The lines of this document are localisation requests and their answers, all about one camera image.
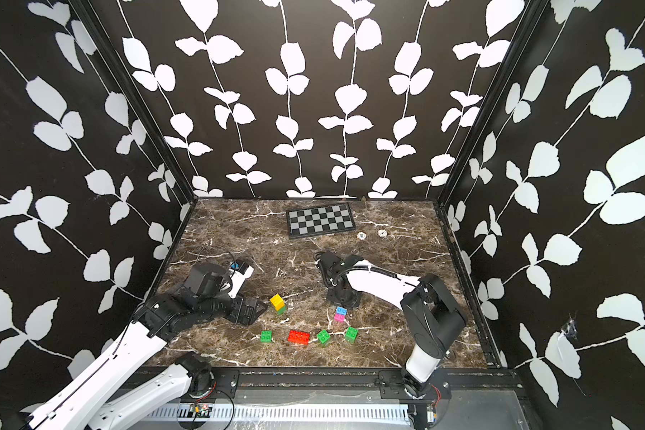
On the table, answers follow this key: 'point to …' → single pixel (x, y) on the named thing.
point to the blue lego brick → (341, 310)
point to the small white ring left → (361, 236)
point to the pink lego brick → (339, 317)
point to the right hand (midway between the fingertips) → (335, 300)
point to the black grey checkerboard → (320, 220)
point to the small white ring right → (382, 233)
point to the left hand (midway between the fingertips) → (256, 299)
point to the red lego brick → (297, 337)
